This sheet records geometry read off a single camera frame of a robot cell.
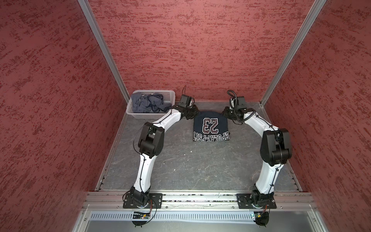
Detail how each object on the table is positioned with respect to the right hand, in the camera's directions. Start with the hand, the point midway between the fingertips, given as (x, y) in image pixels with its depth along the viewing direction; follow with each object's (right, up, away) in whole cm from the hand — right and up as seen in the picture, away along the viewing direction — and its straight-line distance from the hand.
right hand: (222, 114), depth 97 cm
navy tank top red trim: (-8, -8, 0) cm, 11 cm away
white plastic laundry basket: (-40, +16, +20) cm, 47 cm away
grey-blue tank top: (-55, +9, +13) cm, 57 cm away
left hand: (-15, 0, 0) cm, 15 cm away
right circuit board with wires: (+14, -52, -27) cm, 60 cm away
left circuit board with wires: (-49, -52, -25) cm, 76 cm away
